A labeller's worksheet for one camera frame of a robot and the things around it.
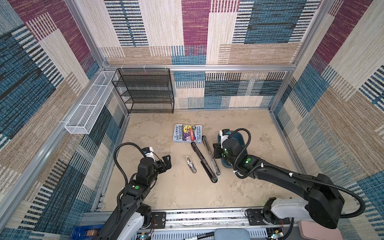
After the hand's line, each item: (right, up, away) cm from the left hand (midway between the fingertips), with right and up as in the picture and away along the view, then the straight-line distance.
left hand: (164, 156), depth 81 cm
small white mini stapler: (+14, -7, +8) cm, 18 cm away
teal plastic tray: (+34, +12, -11) cm, 38 cm away
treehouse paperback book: (+14, +11, +23) cm, 29 cm away
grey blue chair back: (+33, -31, -14) cm, 47 cm away
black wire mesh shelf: (-19, +42, +30) cm, 55 cm away
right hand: (+27, +5, +1) cm, 28 cm away
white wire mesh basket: (-36, +20, -10) cm, 42 cm away
